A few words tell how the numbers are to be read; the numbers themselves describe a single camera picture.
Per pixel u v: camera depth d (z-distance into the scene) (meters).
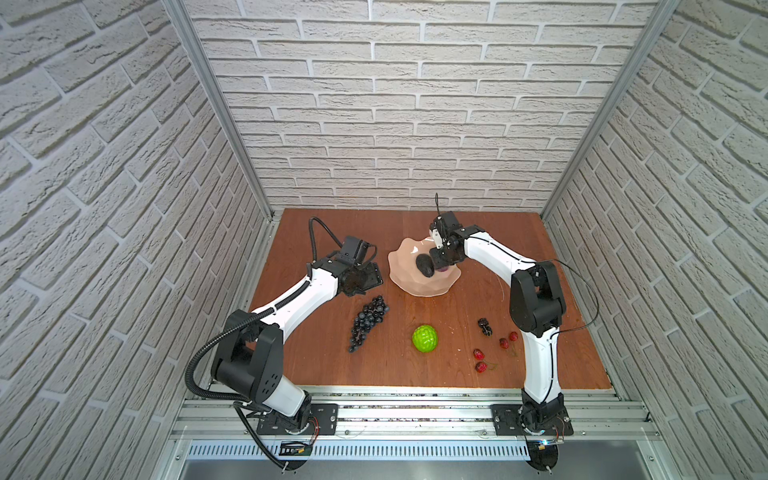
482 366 0.81
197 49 0.76
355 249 0.68
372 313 0.89
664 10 0.69
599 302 0.88
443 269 0.97
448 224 0.79
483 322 0.90
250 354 0.43
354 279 0.72
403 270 1.00
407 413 0.77
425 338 0.82
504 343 0.85
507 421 0.74
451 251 0.76
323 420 0.73
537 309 0.55
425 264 0.98
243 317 0.45
